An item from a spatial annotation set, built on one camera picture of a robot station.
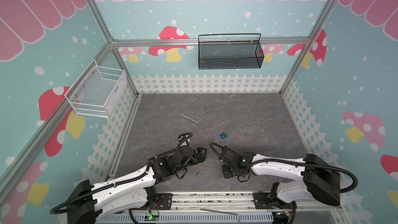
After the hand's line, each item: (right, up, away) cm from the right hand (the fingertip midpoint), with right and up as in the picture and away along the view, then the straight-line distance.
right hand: (223, 172), depth 83 cm
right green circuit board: (+25, -16, -10) cm, 32 cm away
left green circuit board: (-35, -17, -10) cm, 41 cm away
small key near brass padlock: (-14, -1, 0) cm, 14 cm away
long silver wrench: (-25, +30, +24) cm, 46 cm away
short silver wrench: (-9, +25, +20) cm, 34 cm away
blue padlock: (+2, +17, +14) cm, 22 cm away
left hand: (-13, +10, -5) cm, 17 cm away
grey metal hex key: (-2, -15, -10) cm, 18 cm away
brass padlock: (-13, +9, -13) cm, 20 cm away
